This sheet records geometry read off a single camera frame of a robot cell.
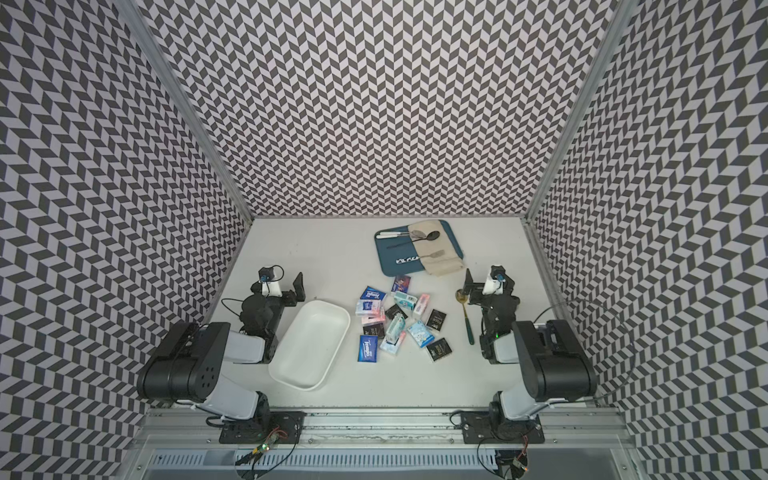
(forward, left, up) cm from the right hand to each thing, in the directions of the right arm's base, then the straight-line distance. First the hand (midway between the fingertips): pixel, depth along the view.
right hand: (483, 273), depth 89 cm
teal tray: (+15, +30, -10) cm, 35 cm away
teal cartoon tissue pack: (-5, +24, -6) cm, 25 cm away
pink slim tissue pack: (-6, +18, -6) cm, 20 cm away
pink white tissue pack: (-11, +32, -7) cm, 35 cm away
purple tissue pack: (+2, +25, -8) cm, 26 cm away
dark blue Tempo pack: (-2, +35, -8) cm, 36 cm away
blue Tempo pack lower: (-20, +34, -7) cm, 40 cm away
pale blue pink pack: (-18, +27, -6) cm, 33 cm away
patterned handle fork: (+14, +13, -9) cm, 21 cm away
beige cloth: (+18, +13, -9) cm, 24 cm away
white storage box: (-19, +51, -8) cm, 55 cm away
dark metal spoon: (+21, +14, -7) cm, 26 cm away
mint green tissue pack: (-16, +27, -4) cm, 31 cm away
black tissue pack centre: (-8, +28, -8) cm, 30 cm away
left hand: (+1, +60, -1) cm, 60 cm away
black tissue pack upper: (-11, +14, -9) cm, 20 cm away
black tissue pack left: (-14, +33, -8) cm, 37 cm away
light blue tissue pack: (-15, +19, -9) cm, 26 cm away
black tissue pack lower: (-19, +14, -10) cm, 26 cm away
